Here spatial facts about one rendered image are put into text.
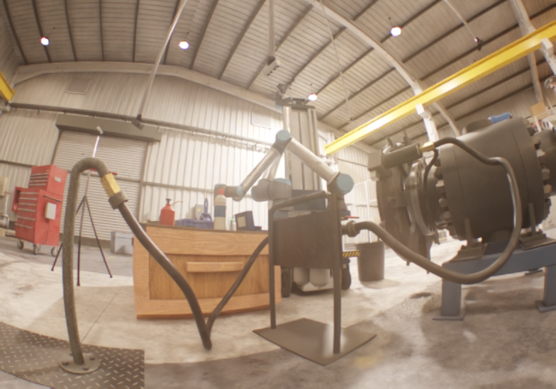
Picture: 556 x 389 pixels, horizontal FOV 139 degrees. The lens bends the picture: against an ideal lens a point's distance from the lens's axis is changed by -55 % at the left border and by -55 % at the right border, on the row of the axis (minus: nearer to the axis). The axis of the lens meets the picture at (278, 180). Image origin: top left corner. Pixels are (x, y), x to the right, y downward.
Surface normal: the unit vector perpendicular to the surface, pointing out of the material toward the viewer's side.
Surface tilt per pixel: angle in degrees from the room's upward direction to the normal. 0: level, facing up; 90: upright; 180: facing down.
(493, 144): 66
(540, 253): 90
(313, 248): 90
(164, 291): 90
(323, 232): 90
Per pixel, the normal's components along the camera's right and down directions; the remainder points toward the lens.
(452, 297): -0.81, -0.15
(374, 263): -0.14, -0.22
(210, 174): 0.50, -0.26
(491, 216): -0.60, 0.51
